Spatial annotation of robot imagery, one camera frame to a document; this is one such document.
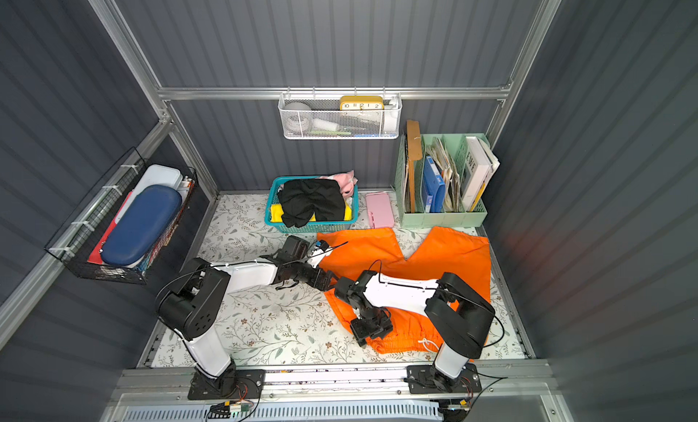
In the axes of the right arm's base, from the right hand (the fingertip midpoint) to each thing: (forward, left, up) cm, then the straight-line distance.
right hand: (373, 340), depth 80 cm
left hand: (+18, +13, +1) cm, 22 cm away
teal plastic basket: (+39, +21, +4) cm, 44 cm away
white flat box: (+36, +64, +33) cm, 80 cm away
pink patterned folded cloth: (+55, +9, +13) cm, 57 cm away
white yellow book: (+52, -38, +23) cm, 68 cm away
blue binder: (+48, -23, +16) cm, 56 cm away
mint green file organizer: (+49, -29, +19) cm, 60 cm away
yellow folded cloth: (+41, +35, +8) cm, 55 cm away
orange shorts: (+29, -33, 0) cm, 44 cm away
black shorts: (+44, +25, +15) cm, 52 cm away
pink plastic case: (+51, -4, 0) cm, 51 cm away
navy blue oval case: (+18, +59, +33) cm, 69 cm away
